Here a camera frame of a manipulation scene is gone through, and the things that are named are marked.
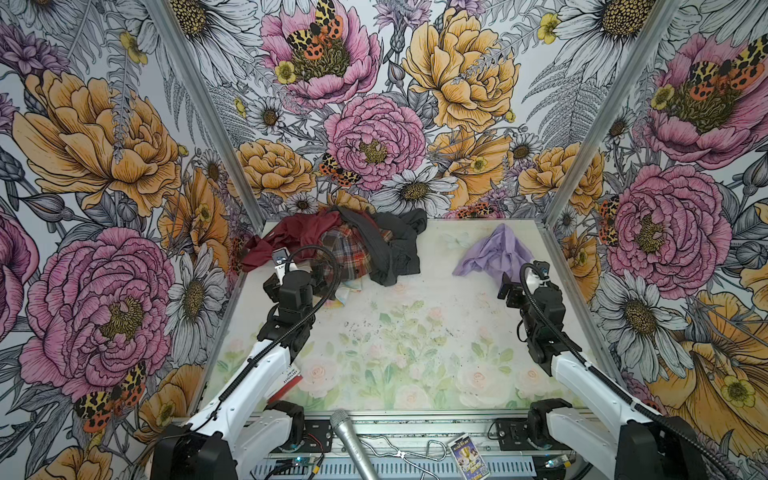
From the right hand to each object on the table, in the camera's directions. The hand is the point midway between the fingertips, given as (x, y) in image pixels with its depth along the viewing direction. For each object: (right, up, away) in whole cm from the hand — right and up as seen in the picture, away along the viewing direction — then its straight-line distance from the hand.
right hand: (520, 282), depth 85 cm
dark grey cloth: (-35, +13, +18) cm, 42 cm away
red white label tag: (-62, -24, -5) cm, 67 cm away
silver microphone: (-48, -32, -12) cm, 59 cm away
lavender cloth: (+2, +8, +22) cm, 23 cm away
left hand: (-61, +2, -4) cm, 61 cm away
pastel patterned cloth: (-52, -5, +12) cm, 54 cm away
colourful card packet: (-18, -39, -15) cm, 45 cm away
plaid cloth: (-52, +8, +14) cm, 54 cm away
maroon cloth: (-67, +14, +18) cm, 71 cm away
